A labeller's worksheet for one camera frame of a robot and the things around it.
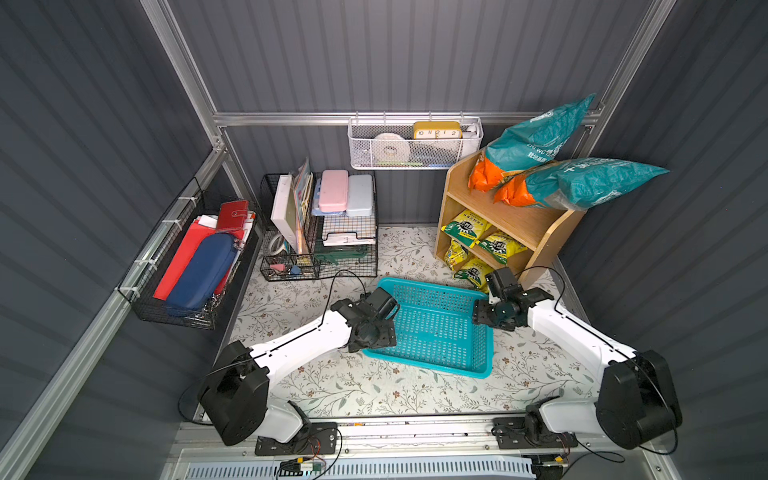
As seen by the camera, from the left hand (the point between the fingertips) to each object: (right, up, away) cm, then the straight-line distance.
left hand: (382, 341), depth 82 cm
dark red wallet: (-40, +35, -3) cm, 53 cm away
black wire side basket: (-49, +17, -22) cm, 56 cm away
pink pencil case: (-16, +45, +15) cm, 50 cm away
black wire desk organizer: (-20, +33, +11) cm, 40 cm away
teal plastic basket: (+17, +1, +12) cm, 20 cm away
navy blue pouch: (-41, +19, -13) cm, 48 cm away
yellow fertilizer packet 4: (+31, +18, +18) cm, 40 cm away
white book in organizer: (-30, +38, +9) cm, 49 cm away
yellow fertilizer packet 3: (+25, +24, +22) cm, 41 cm away
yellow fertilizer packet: (+27, +33, +12) cm, 44 cm away
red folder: (-48, +29, -6) cm, 57 cm away
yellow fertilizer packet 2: (+36, +27, +6) cm, 45 cm away
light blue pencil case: (-8, +44, +15) cm, 47 cm away
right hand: (+32, +4, +4) cm, 32 cm away
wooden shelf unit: (+33, +31, +12) cm, 47 cm away
